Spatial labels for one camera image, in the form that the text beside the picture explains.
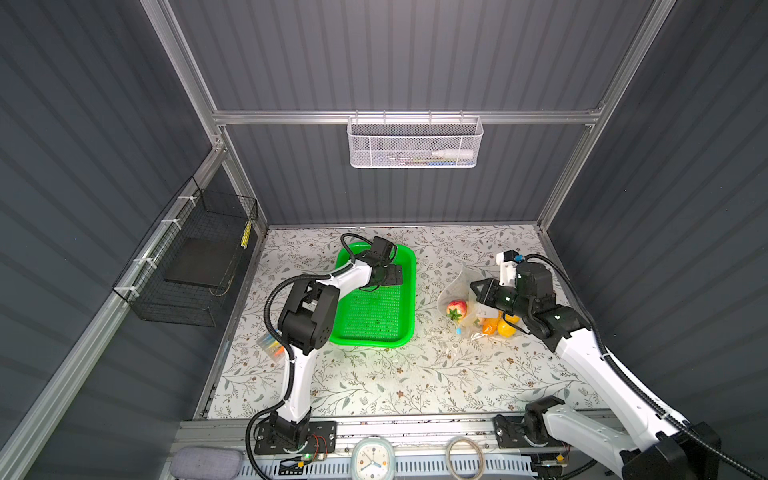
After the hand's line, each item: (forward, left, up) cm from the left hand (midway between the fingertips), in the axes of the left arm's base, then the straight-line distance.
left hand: (390, 276), depth 102 cm
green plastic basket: (-14, +5, -3) cm, 15 cm away
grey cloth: (-50, +45, 0) cm, 68 cm away
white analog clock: (-52, +7, -1) cm, 52 cm away
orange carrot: (-22, -28, +3) cm, 36 cm away
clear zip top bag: (-5, -24, -3) cm, 24 cm away
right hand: (-18, -21, +18) cm, 33 cm away
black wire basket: (-14, +53, +23) cm, 59 cm away
